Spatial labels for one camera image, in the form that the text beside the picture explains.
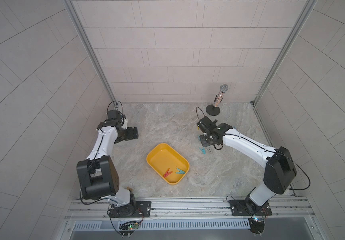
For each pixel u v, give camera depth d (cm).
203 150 91
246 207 64
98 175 45
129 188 77
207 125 65
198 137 76
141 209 71
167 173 81
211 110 112
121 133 75
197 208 73
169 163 88
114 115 68
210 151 91
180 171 82
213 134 60
